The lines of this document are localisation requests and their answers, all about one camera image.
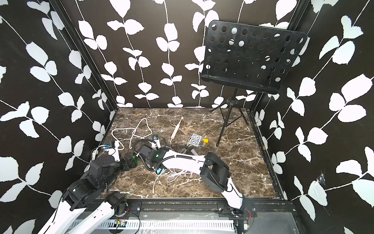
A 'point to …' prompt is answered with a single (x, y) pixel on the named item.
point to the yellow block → (206, 140)
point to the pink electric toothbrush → (176, 129)
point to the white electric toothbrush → (194, 152)
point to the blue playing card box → (195, 140)
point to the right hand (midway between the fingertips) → (152, 153)
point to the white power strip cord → (132, 134)
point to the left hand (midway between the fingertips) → (131, 151)
